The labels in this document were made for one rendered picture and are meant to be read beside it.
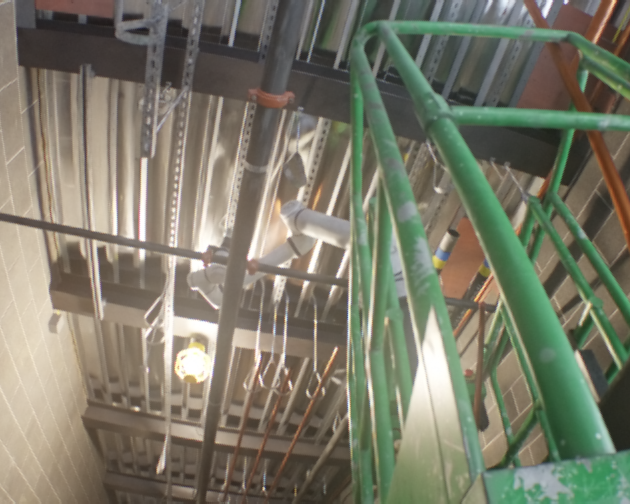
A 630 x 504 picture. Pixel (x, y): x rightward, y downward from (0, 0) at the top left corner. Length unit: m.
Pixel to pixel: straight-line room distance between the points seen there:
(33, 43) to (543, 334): 2.48
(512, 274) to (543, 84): 2.38
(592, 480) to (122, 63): 2.33
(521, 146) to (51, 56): 2.46
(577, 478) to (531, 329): 0.12
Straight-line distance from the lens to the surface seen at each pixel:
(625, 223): 1.07
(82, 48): 2.45
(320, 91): 2.26
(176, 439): 4.90
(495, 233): 0.43
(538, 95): 2.75
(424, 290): 0.45
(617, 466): 0.30
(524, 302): 0.37
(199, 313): 3.46
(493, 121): 0.70
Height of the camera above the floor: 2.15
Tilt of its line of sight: 50 degrees up
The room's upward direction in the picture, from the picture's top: straight up
